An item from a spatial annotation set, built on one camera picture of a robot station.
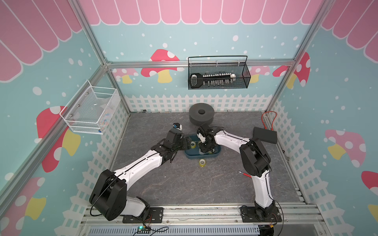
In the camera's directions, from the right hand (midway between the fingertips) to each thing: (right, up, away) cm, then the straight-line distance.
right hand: (204, 148), depth 98 cm
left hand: (-12, +6, -13) cm, 18 cm away
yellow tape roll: (-8, +2, +1) cm, 8 cm away
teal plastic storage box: (-6, -3, -2) cm, 7 cm away
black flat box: (+45, +8, +8) cm, 47 cm away
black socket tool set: (-5, +43, -9) cm, 44 cm away
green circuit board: (-32, -37, -26) cm, 55 cm away
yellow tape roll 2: (-2, -8, -7) cm, 11 cm away
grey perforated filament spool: (-1, +24, +14) cm, 28 cm away
